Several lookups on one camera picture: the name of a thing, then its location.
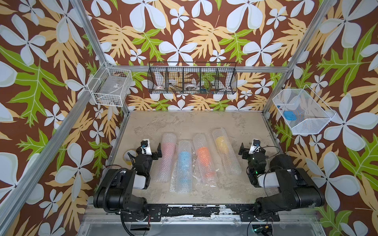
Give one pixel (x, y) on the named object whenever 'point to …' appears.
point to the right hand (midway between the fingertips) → (249, 144)
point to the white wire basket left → (110, 86)
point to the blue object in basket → (290, 115)
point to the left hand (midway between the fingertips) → (152, 142)
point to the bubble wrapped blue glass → (182, 178)
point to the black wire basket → (192, 77)
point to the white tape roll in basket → (191, 87)
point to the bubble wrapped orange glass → (206, 171)
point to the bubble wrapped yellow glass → (228, 150)
